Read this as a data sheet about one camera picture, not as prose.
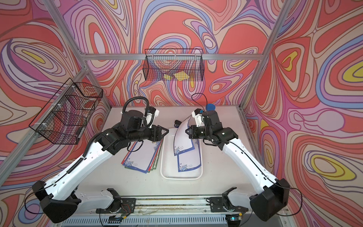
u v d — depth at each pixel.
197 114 0.66
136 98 0.48
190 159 0.85
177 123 1.05
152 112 0.60
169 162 0.88
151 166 0.87
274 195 0.38
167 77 0.82
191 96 1.18
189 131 0.72
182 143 0.77
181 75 0.91
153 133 0.58
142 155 0.93
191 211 0.73
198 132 0.64
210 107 0.95
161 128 0.60
